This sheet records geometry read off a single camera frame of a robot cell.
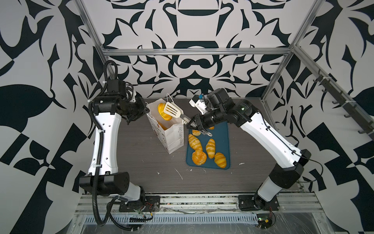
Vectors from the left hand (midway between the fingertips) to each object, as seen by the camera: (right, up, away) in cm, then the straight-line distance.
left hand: (148, 107), depth 70 cm
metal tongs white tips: (+12, -2, -3) cm, 13 cm away
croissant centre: (+32, -24, +19) cm, 45 cm away
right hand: (+19, -8, -6) cm, 21 cm away
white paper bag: (+10, -13, +5) cm, 17 cm away
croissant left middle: (+23, -21, +22) cm, 38 cm away
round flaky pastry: (+25, -28, +15) cm, 41 cm away
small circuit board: (+56, -54, +1) cm, 78 cm away
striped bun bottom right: (+37, -30, +15) cm, 50 cm away
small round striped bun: (+6, 0, -2) cm, 7 cm away
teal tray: (+40, -18, +27) cm, 51 cm away
